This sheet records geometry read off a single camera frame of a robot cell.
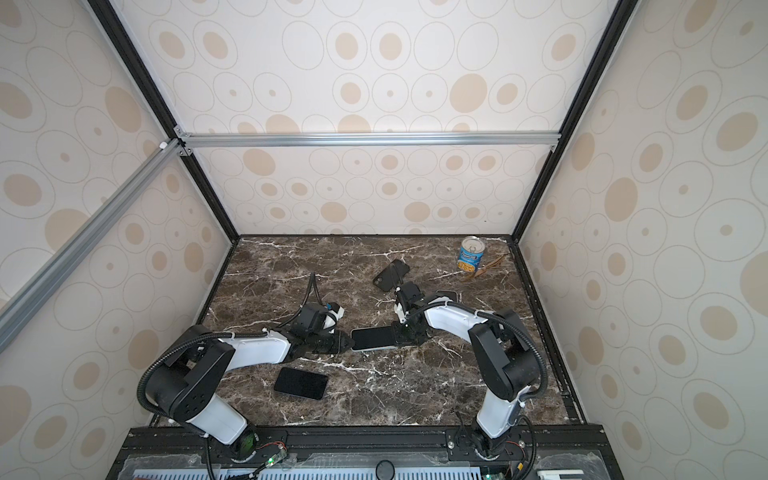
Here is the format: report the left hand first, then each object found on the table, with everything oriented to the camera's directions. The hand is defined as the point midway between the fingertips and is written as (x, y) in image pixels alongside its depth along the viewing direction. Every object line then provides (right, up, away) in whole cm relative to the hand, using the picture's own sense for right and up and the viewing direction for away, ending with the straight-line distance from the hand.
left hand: (361, 341), depth 89 cm
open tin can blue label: (+37, +27, +14) cm, 48 cm away
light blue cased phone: (+30, +12, +15) cm, 36 cm away
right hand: (+12, -1, +3) cm, 12 cm away
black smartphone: (-17, -11, -3) cm, 20 cm away
